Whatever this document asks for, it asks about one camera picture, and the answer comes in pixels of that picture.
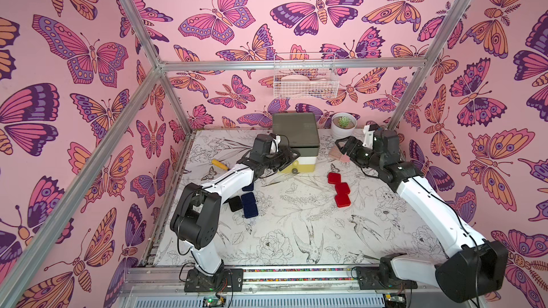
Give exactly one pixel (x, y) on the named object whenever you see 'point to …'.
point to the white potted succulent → (343, 125)
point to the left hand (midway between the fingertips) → (301, 156)
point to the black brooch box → (235, 203)
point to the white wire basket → (305, 75)
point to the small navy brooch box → (249, 187)
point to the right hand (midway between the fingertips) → (336, 146)
